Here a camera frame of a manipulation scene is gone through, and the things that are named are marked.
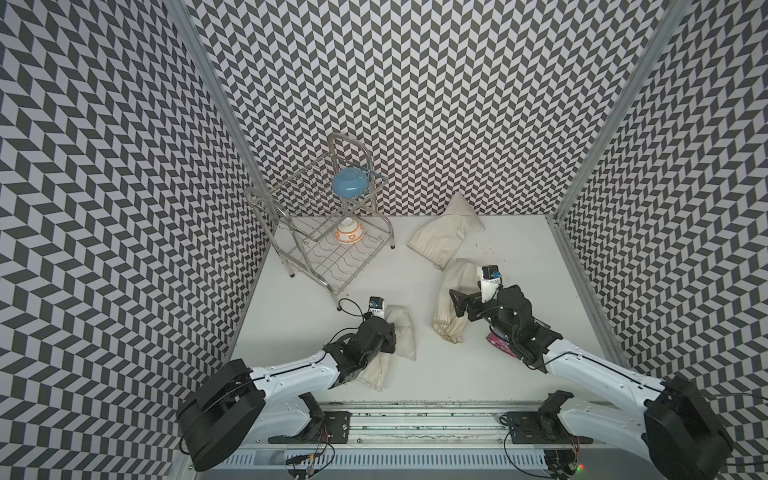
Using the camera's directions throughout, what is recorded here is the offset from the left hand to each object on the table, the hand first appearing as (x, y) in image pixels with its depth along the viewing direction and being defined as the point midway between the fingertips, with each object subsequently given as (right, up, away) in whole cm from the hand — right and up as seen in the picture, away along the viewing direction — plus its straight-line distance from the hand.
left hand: (390, 328), depth 86 cm
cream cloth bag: (+17, +26, +21) cm, 38 cm away
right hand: (+21, +11, -3) cm, 24 cm away
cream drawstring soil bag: (+22, +15, +5) cm, 27 cm away
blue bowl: (-12, +43, +2) cm, 45 cm away
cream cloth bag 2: (-4, -8, -11) cm, 14 cm away
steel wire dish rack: (-18, +31, -3) cm, 36 cm away
